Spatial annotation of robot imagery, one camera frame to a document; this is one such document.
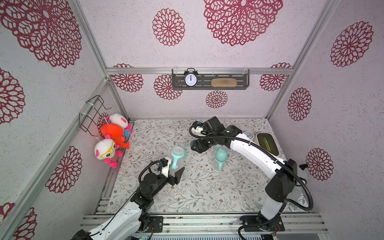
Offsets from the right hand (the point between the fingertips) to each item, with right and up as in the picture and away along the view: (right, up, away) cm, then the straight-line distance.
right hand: (196, 142), depth 79 cm
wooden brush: (+17, +36, +10) cm, 41 cm away
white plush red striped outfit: (-48, -4, +1) cm, 48 cm away
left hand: (-9, -12, 0) cm, 15 cm away
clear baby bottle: (-8, -9, -8) cm, 14 cm away
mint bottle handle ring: (-9, -6, -11) cm, 15 cm away
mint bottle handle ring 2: (+14, -12, +4) cm, 19 cm away
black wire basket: (-55, +11, -4) cm, 57 cm away
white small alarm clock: (+39, +4, +27) cm, 48 cm away
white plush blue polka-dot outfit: (-47, +13, +14) cm, 51 cm away
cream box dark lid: (+49, -1, +21) cm, 53 cm away
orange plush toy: (-47, +5, +8) cm, 48 cm away
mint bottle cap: (+14, -7, +1) cm, 15 cm away
